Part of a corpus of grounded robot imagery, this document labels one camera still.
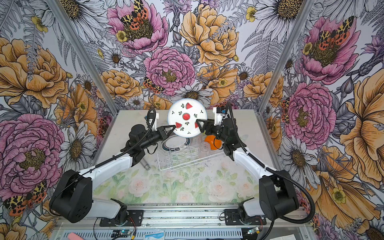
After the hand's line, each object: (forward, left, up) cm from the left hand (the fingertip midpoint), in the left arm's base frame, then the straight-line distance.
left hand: (176, 130), depth 79 cm
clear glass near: (+1, -16, -22) cm, 27 cm away
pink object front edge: (-42, +47, -25) cm, 68 cm away
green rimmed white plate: (+1, +2, -13) cm, 13 cm away
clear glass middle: (+5, -12, -17) cm, 22 cm away
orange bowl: (+3, -22, -18) cm, 29 cm away
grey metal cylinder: (-9, +20, -21) cm, 30 cm away
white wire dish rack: (-1, +3, -20) cm, 21 cm away
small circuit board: (-41, +24, -25) cm, 54 cm away
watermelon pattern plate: (+5, -4, +6) cm, 9 cm away
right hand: (+3, -13, +1) cm, 13 cm away
